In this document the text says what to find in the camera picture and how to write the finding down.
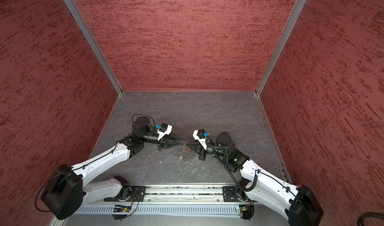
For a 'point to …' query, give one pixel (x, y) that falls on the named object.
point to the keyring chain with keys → (185, 149)
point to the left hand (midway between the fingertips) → (180, 142)
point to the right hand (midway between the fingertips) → (186, 147)
